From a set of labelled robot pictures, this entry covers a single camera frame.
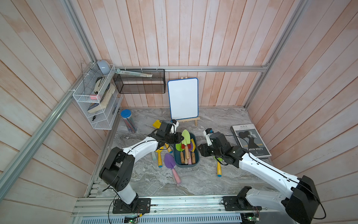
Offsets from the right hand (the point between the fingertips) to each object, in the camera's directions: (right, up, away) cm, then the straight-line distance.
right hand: (200, 146), depth 82 cm
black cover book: (+37, +3, +15) cm, 40 cm away
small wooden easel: (0, +16, +22) cm, 27 cm away
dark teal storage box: (-13, -4, +11) cm, 18 cm away
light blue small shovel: (-29, -9, +6) cm, 31 cm away
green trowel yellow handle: (+13, -14, +3) cm, 20 cm away
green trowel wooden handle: (-10, -9, +7) cm, 15 cm away
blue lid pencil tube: (-47, +19, +6) cm, 51 cm away
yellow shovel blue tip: (-25, -9, +8) cm, 28 cm away
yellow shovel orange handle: (-19, -4, +10) cm, 22 cm away
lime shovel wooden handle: (-8, -5, +4) cm, 10 cm away
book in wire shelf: (-57, +23, -7) cm, 62 cm away
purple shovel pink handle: (-18, -11, +6) cm, 22 cm away
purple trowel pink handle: (-6, -11, +4) cm, 13 cm away
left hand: (-10, +3, +5) cm, 12 cm away
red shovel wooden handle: (-5, -2, +11) cm, 12 cm away
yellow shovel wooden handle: (-3, -9, +6) cm, 11 cm away
